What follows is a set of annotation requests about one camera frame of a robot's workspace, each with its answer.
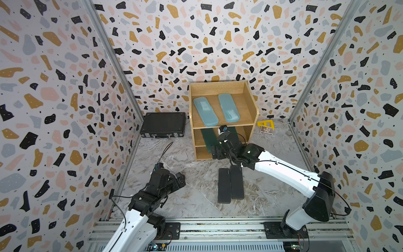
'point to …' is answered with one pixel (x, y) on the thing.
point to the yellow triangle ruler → (268, 123)
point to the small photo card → (267, 130)
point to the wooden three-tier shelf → (241, 94)
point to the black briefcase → (163, 125)
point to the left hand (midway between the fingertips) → (180, 179)
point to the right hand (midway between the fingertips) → (218, 147)
